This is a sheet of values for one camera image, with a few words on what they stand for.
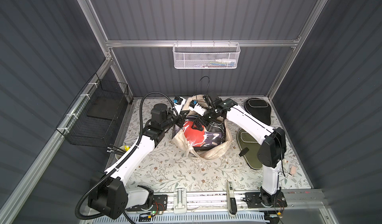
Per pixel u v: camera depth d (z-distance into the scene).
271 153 0.48
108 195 0.40
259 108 1.08
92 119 0.74
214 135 0.83
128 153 0.47
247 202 0.74
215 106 0.66
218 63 0.93
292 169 0.81
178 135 0.71
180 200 0.73
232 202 0.70
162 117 0.59
